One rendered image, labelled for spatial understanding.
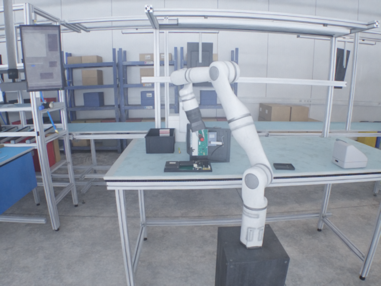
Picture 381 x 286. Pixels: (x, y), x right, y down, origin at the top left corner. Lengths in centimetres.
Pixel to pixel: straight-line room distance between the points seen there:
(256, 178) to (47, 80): 179
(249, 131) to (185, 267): 153
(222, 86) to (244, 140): 21
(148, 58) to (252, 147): 431
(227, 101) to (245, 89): 479
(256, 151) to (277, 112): 396
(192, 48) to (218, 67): 233
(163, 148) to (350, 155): 117
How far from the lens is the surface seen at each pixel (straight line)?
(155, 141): 165
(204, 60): 324
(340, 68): 390
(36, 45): 216
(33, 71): 218
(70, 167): 310
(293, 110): 500
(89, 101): 539
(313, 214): 277
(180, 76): 116
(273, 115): 485
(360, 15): 722
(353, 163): 164
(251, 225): 97
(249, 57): 573
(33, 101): 247
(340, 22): 201
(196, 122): 123
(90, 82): 533
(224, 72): 92
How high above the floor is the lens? 148
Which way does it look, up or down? 14 degrees down
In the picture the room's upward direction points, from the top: straight up
